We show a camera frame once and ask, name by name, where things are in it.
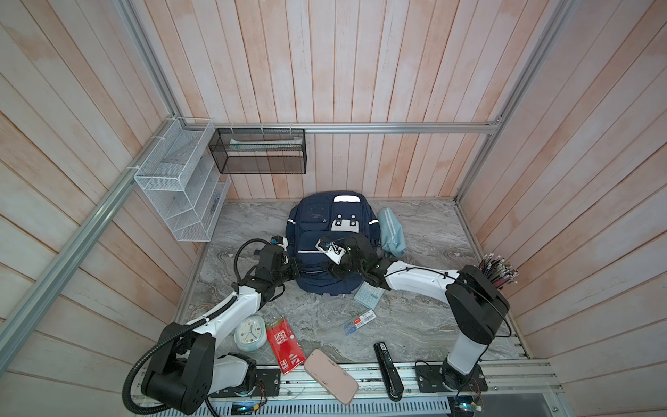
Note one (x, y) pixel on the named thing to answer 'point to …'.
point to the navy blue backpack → (318, 215)
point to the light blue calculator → (368, 294)
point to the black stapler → (392, 379)
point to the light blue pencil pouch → (392, 233)
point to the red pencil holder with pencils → (498, 271)
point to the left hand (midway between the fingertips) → (301, 266)
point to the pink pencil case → (332, 376)
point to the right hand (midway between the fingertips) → (325, 254)
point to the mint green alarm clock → (251, 333)
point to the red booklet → (288, 353)
